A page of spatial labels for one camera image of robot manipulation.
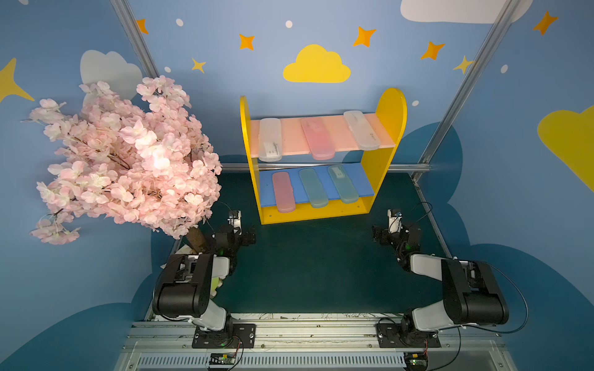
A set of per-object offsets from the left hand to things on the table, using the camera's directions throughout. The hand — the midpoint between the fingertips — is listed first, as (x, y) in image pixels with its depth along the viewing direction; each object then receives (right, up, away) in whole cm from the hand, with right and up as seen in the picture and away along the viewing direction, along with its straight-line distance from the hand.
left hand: (242, 222), depth 95 cm
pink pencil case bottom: (+18, +11, -2) cm, 21 cm away
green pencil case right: (+44, +15, +5) cm, 47 cm away
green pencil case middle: (+30, +15, +1) cm, 33 cm away
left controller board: (-1, -41, -23) cm, 47 cm away
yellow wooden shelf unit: (+35, +25, +13) cm, 45 cm away
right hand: (+61, 0, +1) cm, 61 cm away
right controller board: (+62, -42, -22) cm, 78 cm away
